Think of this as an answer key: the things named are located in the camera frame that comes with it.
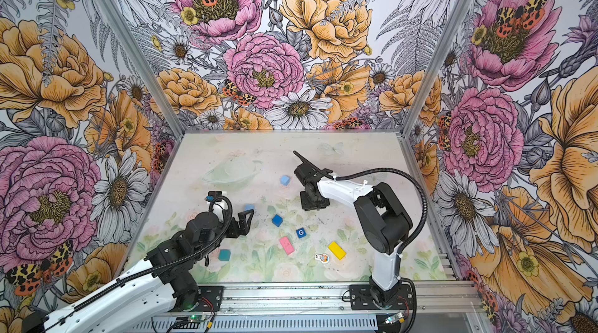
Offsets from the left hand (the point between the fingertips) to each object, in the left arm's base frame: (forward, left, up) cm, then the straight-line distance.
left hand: (241, 218), depth 78 cm
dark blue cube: (+4, -11, -12) cm, 17 cm away
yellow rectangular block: (-7, -33, -12) cm, 36 cm away
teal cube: (-9, +6, -9) cm, 14 cm away
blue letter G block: (-1, -20, -12) cm, 23 cm away
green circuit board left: (-26, +12, -13) cm, 31 cm away
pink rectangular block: (-5, -15, -12) cm, 20 cm away
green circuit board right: (-27, -49, -13) cm, 57 cm away
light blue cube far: (+23, -13, -12) cm, 28 cm away
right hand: (+7, -25, -11) cm, 28 cm away
